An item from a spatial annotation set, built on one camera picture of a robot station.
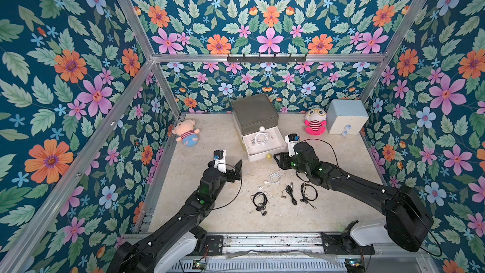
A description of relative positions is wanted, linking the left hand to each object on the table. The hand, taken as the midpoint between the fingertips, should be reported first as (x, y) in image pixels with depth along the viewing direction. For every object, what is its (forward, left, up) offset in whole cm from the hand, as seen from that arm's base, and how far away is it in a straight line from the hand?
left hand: (234, 158), depth 81 cm
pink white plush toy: (+27, -46, -10) cm, 54 cm away
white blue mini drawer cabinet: (+22, -60, -2) cm, 63 cm away
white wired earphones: (+15, -13, -6) cm, 21 cm away
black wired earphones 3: (-12, -34, -16) cm, 39 cm away
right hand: (+1, -19, -1) cm, 19 cm away
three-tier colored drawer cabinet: (+19, -11, +4) cm, 22 cm away
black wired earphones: (-13, -10, -16) cm, 23 cm away
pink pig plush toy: (+23, +26, -9) cm, 36 cm away
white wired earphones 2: (-3, -19, -17) cm, 25 cm away
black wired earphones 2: (-10, -25, -16) cm, 31 cm away
